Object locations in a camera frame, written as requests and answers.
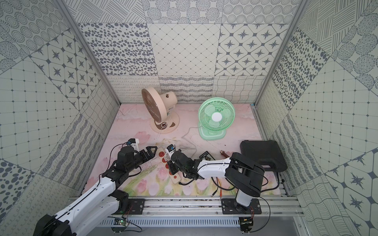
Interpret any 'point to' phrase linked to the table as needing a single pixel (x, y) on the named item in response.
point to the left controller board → (120, 225)
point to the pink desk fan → (161, 108)
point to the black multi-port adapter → (207, 156)
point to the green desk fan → (215, 115)
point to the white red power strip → (175, 178)
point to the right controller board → (245, 222)
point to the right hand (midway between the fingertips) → (170, 162)
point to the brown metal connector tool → (224, 154)
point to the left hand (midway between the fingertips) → (150, 147)
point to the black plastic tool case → (264, 152)
